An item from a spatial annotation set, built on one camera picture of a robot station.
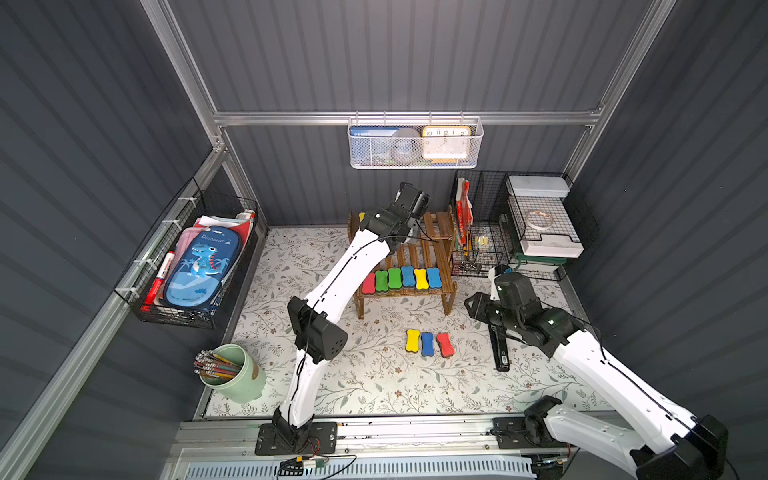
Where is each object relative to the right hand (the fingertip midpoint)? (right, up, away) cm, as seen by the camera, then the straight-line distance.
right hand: (476, 301), depth 78 cm
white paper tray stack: (+25, +33, +25) cm, 48 cm away
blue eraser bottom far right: (-10, +6, +8) cm, 14 cm away
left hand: (-18, +20, +3) cm, 27 cm away
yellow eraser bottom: (-14, +5, +7) cm, 16 cm away
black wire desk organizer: (+18, +18, +40) cm, 47 cm away
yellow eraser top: (-16, -14, +12) cm, 24 cm away
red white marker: (-73, +6, -13) cm, 75 cm away
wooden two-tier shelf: (-9, +15, +19) cm, 26 cm away
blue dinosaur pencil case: (-64, +8, -14) cm, 66 cm away
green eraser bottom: (-25, +5, +7) cm, 27 cm away
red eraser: (-6, -15, +11) cm, 19 cm away
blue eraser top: (-12, -15, +11) cm, 22 cm away
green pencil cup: (-56, -18, -9) cm, 60 cm away
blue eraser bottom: (-17, +6, +8) cm, 20 cm away
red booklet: (+6, +30, +38) cm, 49 cm away
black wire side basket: (-75, +24, -1) cm, 78 cm away
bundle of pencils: (-64, -13, -10) cm, 66 cm away
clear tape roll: (+25, +23, +17) cm, 38 cm away
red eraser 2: (-29, +4, +5) cm, 29 cm away
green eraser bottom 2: (-21, +5, +7) cm, 23 cm away
